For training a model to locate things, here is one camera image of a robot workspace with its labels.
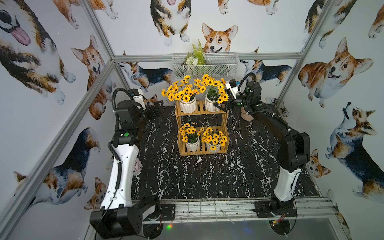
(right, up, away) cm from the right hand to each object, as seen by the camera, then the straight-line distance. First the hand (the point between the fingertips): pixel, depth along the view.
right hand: (213, 98), depth 77 cm
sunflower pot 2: (+1, -23, +6) cm, 24 cm away
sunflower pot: (-13, -21, +9) cm, 26 cm away
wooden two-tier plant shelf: (-6, -19, +7) cm, 21 cm away
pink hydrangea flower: (-40, -37, +3) cm, 54 cm away
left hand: (-27, -2, -7) cm, 28 cm away
